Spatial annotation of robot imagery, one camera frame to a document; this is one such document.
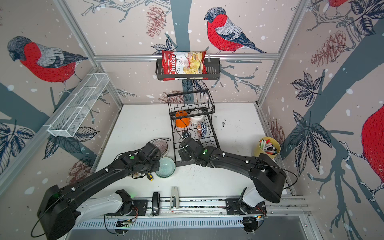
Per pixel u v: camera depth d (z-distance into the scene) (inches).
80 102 31.3
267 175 16.9
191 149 24.5
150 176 32.2
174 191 30.4
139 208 28.9
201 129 36.4
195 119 40.7
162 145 35.4
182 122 39.7
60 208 15.1
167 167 32.9
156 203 29.4
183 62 34.5
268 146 33.4
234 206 29.1
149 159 25.0
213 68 37.4
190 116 32.6
